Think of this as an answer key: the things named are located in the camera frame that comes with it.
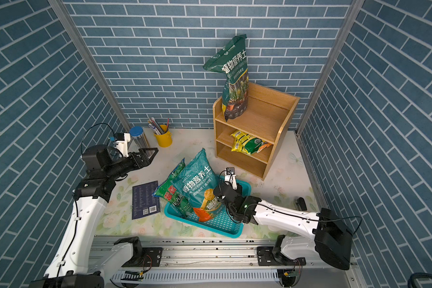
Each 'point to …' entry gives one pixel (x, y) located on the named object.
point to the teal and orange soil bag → (198, 179)
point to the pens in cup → (153, 123)
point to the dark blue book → (143, 203)
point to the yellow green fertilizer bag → (245, 143)
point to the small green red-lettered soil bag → (170, 191)
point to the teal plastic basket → (222, 224)
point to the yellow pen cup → (165, 140)
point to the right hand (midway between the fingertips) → (224, 184)
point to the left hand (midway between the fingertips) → (156, 151)
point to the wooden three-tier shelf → (270, 112)
